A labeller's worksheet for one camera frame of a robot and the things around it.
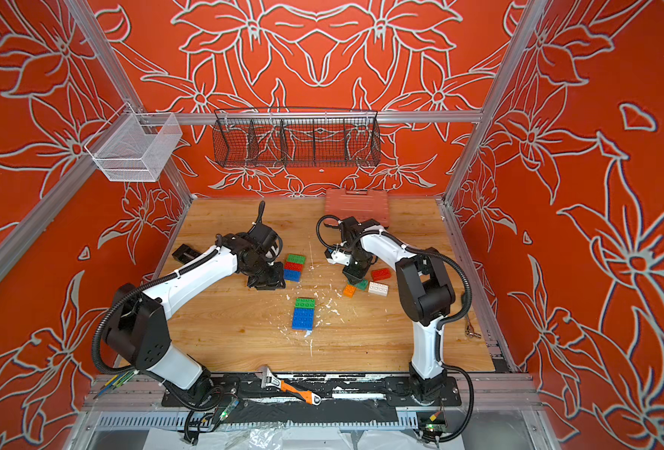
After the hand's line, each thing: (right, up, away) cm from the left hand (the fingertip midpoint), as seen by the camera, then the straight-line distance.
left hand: (284, 283), depth 84 cm
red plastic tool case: (+28, +26, +29) cm, 48 cm away
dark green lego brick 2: (+25, -2, +6) cm, 25 cm away
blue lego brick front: (+6, -12, -2) cm, 14 cm away
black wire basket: (+1, +50, +17) cm, 53 cm away
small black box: (-39, +7, +16) cm, 43 cm away
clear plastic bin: (-52, +44, +8) cm, 69 cm away
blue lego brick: (+1, +1, +9) cm, 9 cm away
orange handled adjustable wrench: (-2, -25, -9) cm, 26 cm away
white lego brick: (+30, -3, +6) cm, 31 cm away
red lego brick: (+1, +3, +11) cm, 12 cm away
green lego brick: (+6, -7, +2) cm, 9 cm away
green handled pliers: (+56, -15, -2) cm, 58 cm away
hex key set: (-45, -26, -8) cm, 53 cm away
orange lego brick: (+20, -4, +6) cm, 22 cm away
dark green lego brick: (+3, +6, +14) cm, 15 cm away
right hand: (+23, +2, +9) cm, 25 cm away
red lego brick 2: (+31, +1, +9) cm, 32 cm away
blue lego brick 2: (+6, -9, 0) cm, 11 cm away
